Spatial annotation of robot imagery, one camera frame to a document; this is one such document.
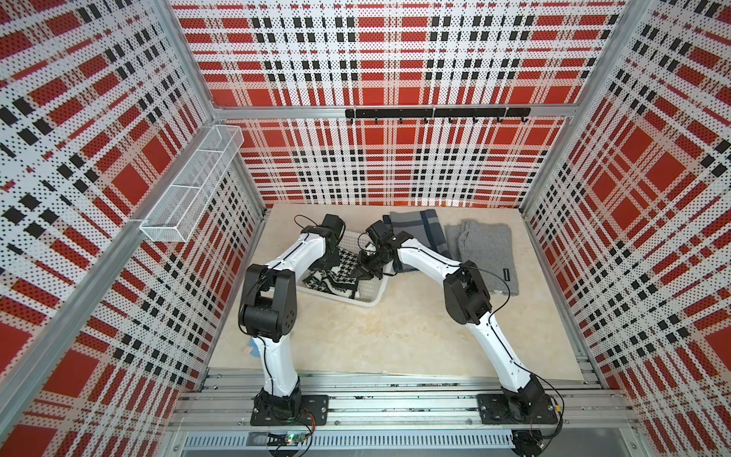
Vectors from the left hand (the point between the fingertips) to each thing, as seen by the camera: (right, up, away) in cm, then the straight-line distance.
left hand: (326, 263), depth 96 cm
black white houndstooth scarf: (+5, -5, -3) cm, 8 cm away
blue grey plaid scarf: (+36, +13, +17) cm, 42 cm away
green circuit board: (-5, -41, -26) cm, 49 cm away
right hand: (+10, -4, -3) cm, 11 cm away
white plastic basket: (+15, -9, -6) cm, 19 cm away
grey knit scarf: (+60, +5, +9) cm, 61 cm away
